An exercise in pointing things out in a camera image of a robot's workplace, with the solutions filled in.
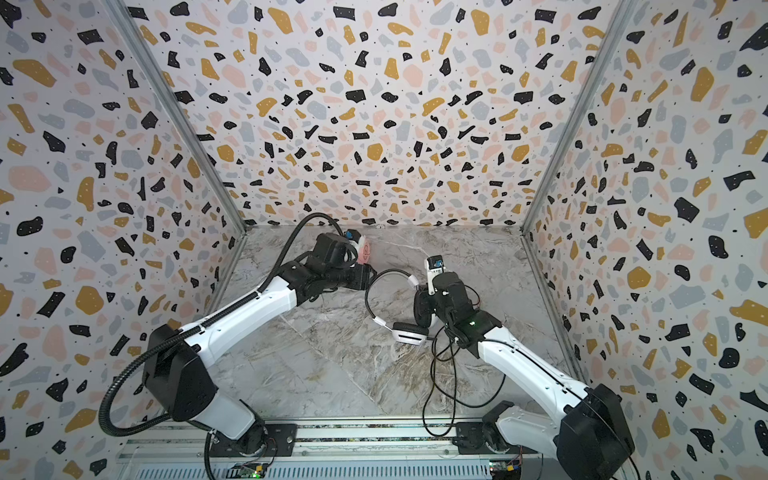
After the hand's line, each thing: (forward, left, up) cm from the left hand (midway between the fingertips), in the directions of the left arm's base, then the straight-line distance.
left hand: (369, 266), depth 81 cm
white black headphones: (-14, -14, -1) cm, 20 cm away
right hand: (-4, -13, -2) cm, 14 cm away
